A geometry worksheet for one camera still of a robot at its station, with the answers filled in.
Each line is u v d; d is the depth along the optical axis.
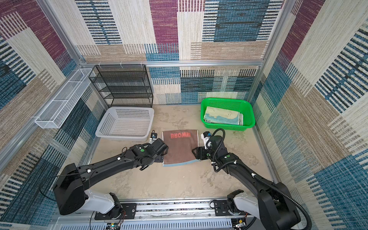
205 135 0.76
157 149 0.63
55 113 0.72
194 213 0.73
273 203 0.40
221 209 0.73
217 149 0.64
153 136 0.74
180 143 0.98
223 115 1.08
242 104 1.14
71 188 0.41
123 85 1.08
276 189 0.41
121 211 0.72
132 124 1.08
